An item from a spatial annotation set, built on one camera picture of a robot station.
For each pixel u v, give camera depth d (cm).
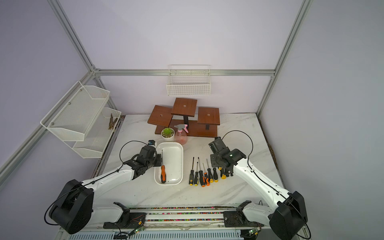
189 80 98
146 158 68
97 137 93
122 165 60
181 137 98
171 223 73
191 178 86
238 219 65
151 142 80
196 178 86
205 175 88
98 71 91
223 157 57
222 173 88
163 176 85
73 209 41
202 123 94
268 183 45
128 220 70
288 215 38
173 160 92
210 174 88
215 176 88
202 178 86
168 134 98
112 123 98
